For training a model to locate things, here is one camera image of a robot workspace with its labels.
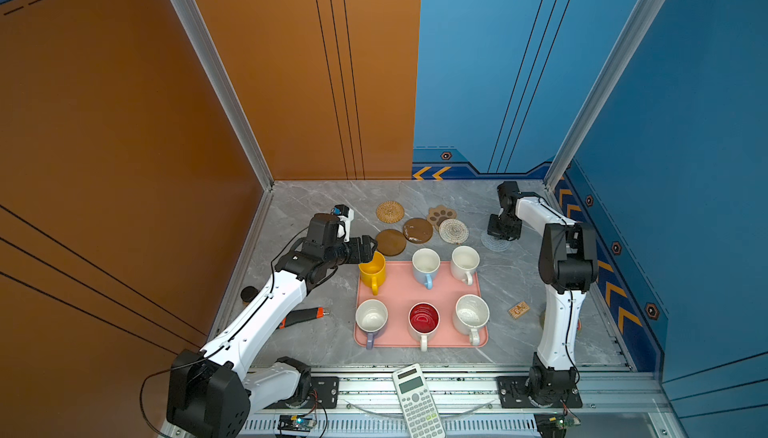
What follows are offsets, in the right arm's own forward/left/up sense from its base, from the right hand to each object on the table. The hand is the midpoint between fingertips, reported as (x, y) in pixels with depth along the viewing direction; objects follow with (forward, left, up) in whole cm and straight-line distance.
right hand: (495, 235), depth 104 cm
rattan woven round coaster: (+11, +37, 0) cm, 39 cm away
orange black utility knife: (-29, +61, +3) cm, 68 cm away
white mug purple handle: (-29, +42, +1) cm, 51 cm away
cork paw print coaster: (+10, +19, +1) cm, 21 cm away
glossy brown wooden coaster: (+2, +27, 0) cm, 27 cm away
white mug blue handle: (-14, +25, +2) cm, 29 cm away
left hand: (-15, +43, +19) cm, 49 cm away
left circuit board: (-54, +57, -1) cm, 78 cm away
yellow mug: (-20, +41, +9) cm, 47 cm away
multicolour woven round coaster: (+2, +14, +1) cm, 15 cm away
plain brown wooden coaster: (-3, +37, +1) cm, 37 cm away
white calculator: (-50, +30, +1) cm, 58 cm away
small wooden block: (-27, -1, +1) cm, 27 cm away
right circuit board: (-54, -3, -3) cm, 54 cm away
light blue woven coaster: (-3, +1, 0) cm, 3 cm away
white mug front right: (-28, +13, +1) cm, 31 cm away
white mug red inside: (-30, +27, +2) cm, 41 cm away
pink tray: (-21, +33, +2) cm, 40 cm away
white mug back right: (-13, +13, +5) cm, 19 cm away
